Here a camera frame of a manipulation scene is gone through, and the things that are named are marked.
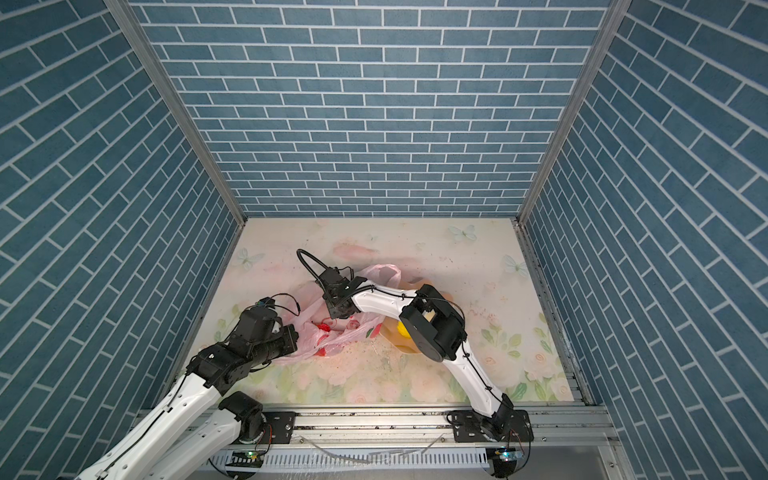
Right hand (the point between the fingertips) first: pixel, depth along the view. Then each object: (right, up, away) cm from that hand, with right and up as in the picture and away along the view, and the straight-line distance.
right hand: (336, 303), depth 96 cm
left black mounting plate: (-9, -26, -22) cm, 36 cm away
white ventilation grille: (+13, -32, -25) cm, 43 cm away
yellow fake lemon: (+21, -5, -10) cm, 24 cm away
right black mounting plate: (+37, -26, -22) cm, 51 cm away
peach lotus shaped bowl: (+18, -6, -9) cm, 21 cm away
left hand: (-5, -5, -17) cm, 18 cm away
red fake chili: (-2, -6, -6) cm, 9 cm away
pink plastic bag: (-1, -5, -16) cm, 17 cm away
